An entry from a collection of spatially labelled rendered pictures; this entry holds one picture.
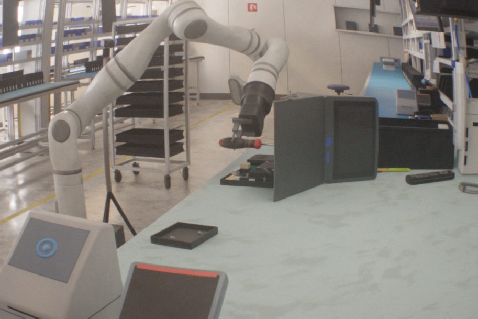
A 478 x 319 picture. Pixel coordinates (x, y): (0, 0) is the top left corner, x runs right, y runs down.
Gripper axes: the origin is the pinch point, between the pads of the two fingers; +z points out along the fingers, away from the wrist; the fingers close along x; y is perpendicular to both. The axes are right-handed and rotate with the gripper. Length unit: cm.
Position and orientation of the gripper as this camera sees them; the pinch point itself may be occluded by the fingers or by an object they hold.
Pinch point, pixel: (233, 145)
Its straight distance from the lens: 153.7
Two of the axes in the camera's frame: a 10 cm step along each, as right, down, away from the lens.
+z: -2.3, 7.2, -6.5
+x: 2.0, 6.9, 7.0
